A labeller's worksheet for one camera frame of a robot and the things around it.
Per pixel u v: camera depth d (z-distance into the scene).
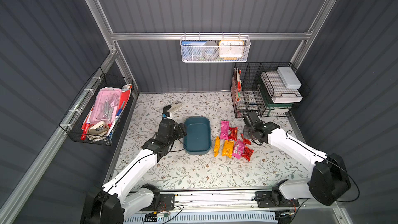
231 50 0.88
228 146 0.89
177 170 0.83
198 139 0.94
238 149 0.88
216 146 0.86
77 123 0.63
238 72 1.06
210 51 0.90
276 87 0.96
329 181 0.41
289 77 0.99
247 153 0.86
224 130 0.96
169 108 1.05
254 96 1.19
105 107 0.72
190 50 0.92
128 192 0.46
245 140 0.91
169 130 0.64
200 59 0.89
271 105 1.02
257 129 0.63
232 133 0.94
